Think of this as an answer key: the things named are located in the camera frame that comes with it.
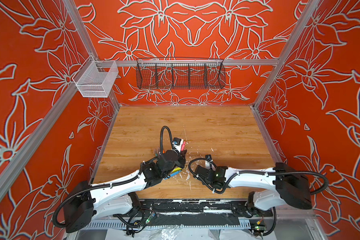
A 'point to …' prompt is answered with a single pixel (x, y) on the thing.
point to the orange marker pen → (163, 151)
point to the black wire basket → (180, 73)
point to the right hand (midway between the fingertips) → (203, 176)
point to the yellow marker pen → (176, 169)
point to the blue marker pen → (168, 176)
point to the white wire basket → (95, 78)
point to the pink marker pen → (183, 144)
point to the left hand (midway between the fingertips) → (185, 149)
